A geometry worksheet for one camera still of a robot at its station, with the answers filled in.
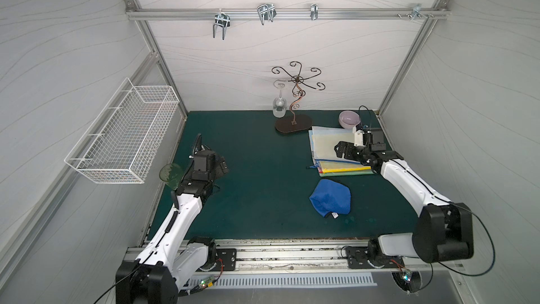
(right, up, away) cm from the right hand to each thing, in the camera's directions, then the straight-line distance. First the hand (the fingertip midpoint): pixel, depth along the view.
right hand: (347, 147), depth 88 cm
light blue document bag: (-12, +2, +20) cm, 23 cm away
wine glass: (-29, +18, +7) cm, 35 cm away
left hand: (-56, -6, -5) cm, 57 cm away
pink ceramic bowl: (+12, +14, +31) cm, 36 cm away
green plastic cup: (-77, -12, +4) cm, 78 cm away
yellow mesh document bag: (-6, -10, +8) cm, 14 cm away
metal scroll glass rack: (-24, +11, +24) cm, 35 cm away
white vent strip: (-55, -43, -19) cm, 73 cm away
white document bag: (-4, +2, +23) cm, 23 cm away
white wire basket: (-82, +3, -19) cm, 84 cm away
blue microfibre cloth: (-9, -20, -4) cm, 22 cm away
